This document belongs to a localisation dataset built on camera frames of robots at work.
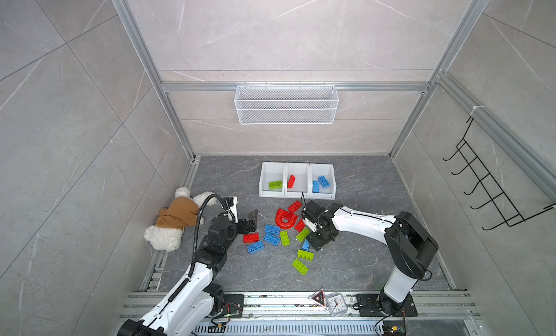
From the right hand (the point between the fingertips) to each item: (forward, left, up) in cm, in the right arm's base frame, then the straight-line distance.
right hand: (319, 239), depth 89 cm
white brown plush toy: (0, +61, +7) cm, 62 cm away
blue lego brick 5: (-3, +26, +1) cm, 27 cm away
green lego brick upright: (0, +14, +2) cm, 15 cm away
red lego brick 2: (+16, +9, 0) cm, 19 cm away
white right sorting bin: (+35, -9, +3) cm, 36 cm away
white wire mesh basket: (+54, +12, +30) cm, 63 cm away
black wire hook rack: (-2, -49, +30) cm, 57 cm away
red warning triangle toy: (-22, +2, +1) cm, 22 cm away
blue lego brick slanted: (-4, +6, +3) cm, 8 cm away
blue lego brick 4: (0, +20, +1) cm, 20 cm away
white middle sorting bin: (+32, +7, 0) cm, 33 cm away
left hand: (+7, +29, +16) cm, 34 cm away
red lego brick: (+30, +10, +2) cm, 31 cm away
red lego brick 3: (+5, +8, +2) cm, 10 cm away
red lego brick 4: (0, +28, +2) cm, 28 cm away
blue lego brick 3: (+4, +20, +2) cm, 20 cm away
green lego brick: (+27, +18, +2) cm, 33 cm away
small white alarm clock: (-24, -3, +2) cm, 24 cm away
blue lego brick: (+29, -6, +1) cm, 30 cm away
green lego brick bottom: (-11, +9, +1) cm, 14 cm away
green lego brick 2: (+2, +7, +1) cm, 7 cm away
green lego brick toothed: (-7, +6, +2) cm, 10 cm away
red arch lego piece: (+11, +16, +1) cm, 20 cm away
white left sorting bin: (+31, +20, +2) cm, 37 cm away
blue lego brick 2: (+24, -1, +2) cm, 25 cm away
